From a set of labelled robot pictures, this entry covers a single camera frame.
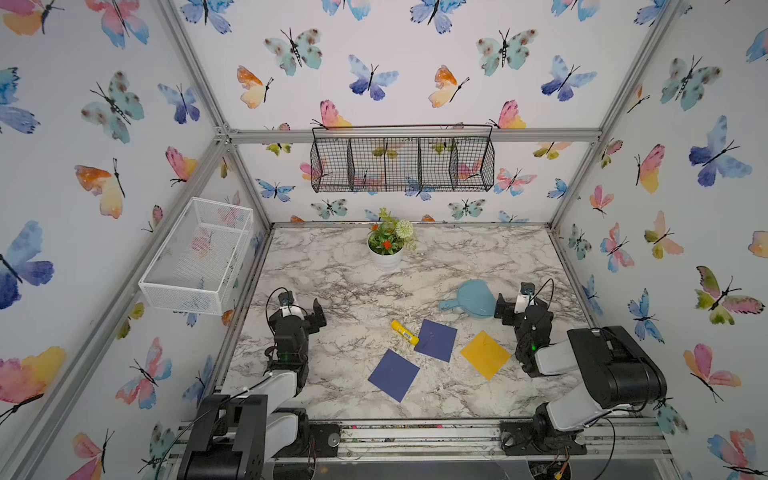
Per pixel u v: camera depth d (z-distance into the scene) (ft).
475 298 3.39
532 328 2.29
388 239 3.14
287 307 2.38
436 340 2.99
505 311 2.76
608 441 2.41
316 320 2.70
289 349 2.19
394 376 2.78
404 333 2.97
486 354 2.95
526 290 2.59
